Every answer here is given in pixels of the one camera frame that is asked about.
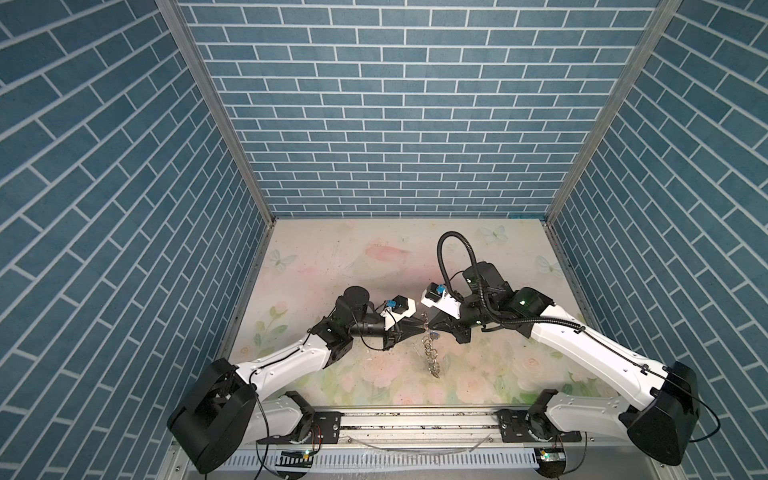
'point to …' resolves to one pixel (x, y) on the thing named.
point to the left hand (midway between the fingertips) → (420, 327)
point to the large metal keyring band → (429, 348)
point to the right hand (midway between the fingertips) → (428, 319)
